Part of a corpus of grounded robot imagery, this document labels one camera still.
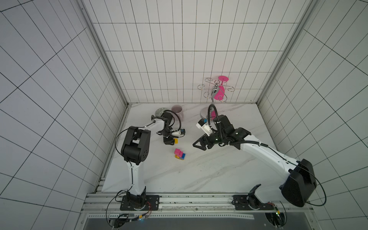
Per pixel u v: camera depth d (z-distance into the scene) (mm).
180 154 854
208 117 684
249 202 657
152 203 728
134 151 536
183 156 862
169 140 873
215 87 897
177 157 879
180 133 876
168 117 876
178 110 1074
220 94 1004
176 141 974
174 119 876
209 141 666
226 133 599
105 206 721
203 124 683
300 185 400
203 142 665
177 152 845
